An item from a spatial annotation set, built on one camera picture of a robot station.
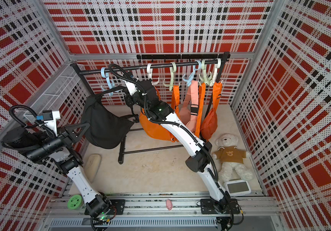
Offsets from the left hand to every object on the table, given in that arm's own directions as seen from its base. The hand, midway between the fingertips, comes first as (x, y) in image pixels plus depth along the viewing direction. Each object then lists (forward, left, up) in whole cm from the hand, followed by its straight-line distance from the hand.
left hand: (93, 126), depth 58 cm
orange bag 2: (+13, -53, -20) cm, 58 cm away
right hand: (+21, -10, +3) cm, 23 cm away
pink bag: (+17, -41, -11) cm, 46 cm away
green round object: (-22, +18, -36) cm, 45 cm away
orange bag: (+21, -20, -31) cm, 43 cm away
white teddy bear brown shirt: (+1, -67, -34) cm, 75 cm away
